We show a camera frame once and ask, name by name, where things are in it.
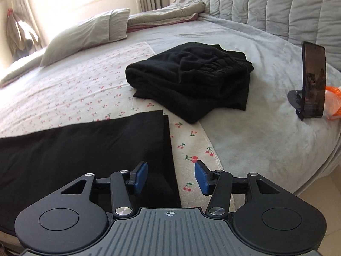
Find grey quilted headboard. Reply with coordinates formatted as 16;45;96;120
195;0;340;69

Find folded black garment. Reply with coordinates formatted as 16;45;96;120
125;42;254;124

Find orange plastic bag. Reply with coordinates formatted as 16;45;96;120
324;86;341;120

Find black pants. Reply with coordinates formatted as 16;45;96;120
1;110;181;235

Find grey pillow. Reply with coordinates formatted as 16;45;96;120
40;8;130;67

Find hanging clothes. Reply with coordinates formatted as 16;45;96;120
6;8;42;61

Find grey fleece blanket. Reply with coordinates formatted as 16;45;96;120
128;14;340;194

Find black phone stand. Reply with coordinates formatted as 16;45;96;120
287;90;305;121

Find cherry print bed sheet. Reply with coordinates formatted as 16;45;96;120
1;42;222;209

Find smartphone on stand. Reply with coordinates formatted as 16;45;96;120
302;42;326;118

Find grey folded quilt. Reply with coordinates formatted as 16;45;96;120
1;0;205;89

